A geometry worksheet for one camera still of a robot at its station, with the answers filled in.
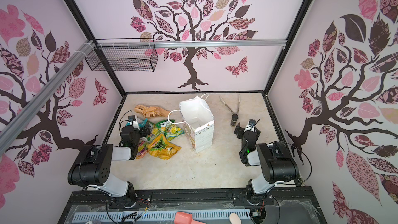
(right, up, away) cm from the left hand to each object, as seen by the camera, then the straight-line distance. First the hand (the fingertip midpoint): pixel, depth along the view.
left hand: (142, 124), depth 94 cm
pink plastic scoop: (+30, -40, -26) cm, 56 cm away
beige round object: (+52, -39, -27) cm, 71 cm away
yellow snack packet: (+14, -13, -8) cm, 21 cm away
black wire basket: (-6, +44, +1) cm, 45 cm away
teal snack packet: (-1, 0, +2) cm, 3 cm away
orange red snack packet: (+4, -14, -8) cm, 16 cm away
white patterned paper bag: (+35, 0, +8) cm, 36 cm away
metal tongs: (+59, +5, 0) cm, 59 cm away
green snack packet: (+16, -2, +1) cm, 16 cm away
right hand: (+66, +1, -3) cm, 66 cm away
